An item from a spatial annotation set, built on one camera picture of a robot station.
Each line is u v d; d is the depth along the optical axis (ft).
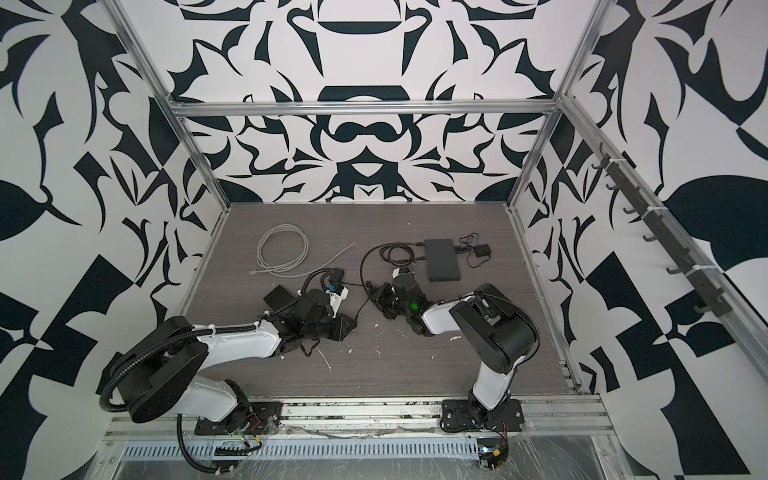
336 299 2.65
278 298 3.06
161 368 1.42
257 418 2.39
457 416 2.44
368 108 2.99
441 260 3.43
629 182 2.10
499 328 1.60
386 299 2.71
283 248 3.56
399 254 3.50
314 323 2.33
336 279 3.15
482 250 3.44
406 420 2.48
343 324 2.86
